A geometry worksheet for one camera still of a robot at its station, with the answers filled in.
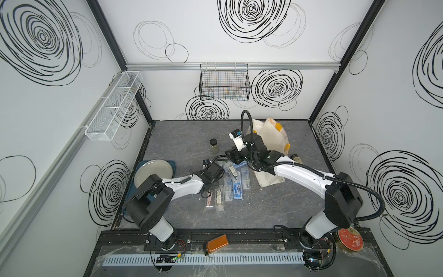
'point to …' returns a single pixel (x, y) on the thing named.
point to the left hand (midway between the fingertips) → (213, 182)
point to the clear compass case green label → (232, 171)
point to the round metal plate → (153, 167)
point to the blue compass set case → (237, 187)
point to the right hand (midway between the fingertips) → (229, 150)
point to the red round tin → (350, 239)
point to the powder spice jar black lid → (296, 158)
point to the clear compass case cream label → (218, 197)
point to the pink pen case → (209, 197)
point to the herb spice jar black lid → (214, 147)
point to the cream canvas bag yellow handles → (275, 138)
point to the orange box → (216, 243)
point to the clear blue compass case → (246, 178)
